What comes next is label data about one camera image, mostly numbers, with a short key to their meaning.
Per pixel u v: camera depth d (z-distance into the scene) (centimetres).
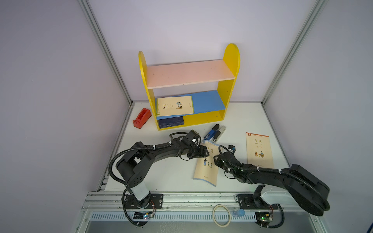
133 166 46
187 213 71
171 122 103
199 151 77
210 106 100
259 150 94
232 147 81
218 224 68
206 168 82
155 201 74
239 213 62
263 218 71
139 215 72
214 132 97
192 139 71
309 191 42
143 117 103
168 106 98
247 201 74
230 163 66
